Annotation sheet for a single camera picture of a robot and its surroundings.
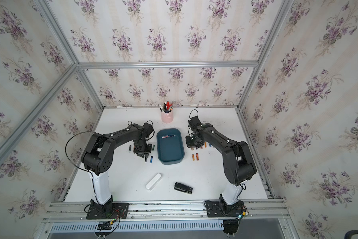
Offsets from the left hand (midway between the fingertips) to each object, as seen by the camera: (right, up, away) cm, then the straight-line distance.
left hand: (149, 157), depth 93 cm
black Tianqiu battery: (-13, +5, +3) cm, 14 cm away
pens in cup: (+10, +33, +15) cm, 38 cm away
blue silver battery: (+2, -1, -2) cm, 3 cm away
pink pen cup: (+11, +27, +11) cm, 31 cm away
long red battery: (+12, +12, +9) cm, 19 cm away
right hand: (+27, +8, -1) cm, 28 cm away
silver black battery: (-1, -1, -2) cm, 3 cm away
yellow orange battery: (+28, 0, 0) cm, 28 cm away
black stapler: (+21, -13, -13) cm, 28 cm away
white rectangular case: (+6, -10, -13) cm, 17 cm away
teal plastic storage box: (+14, +6, +4) cm, 16 cm away
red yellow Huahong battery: (+31, 0, 0) cm, 31 cm away
